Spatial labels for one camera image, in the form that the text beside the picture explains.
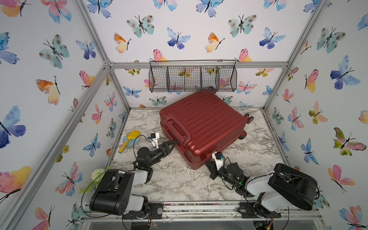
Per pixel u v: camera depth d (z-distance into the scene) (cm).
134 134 102
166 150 73
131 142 102
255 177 59
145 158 66
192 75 98
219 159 71
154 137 77
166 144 75
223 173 73
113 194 44
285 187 46
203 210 76
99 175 46
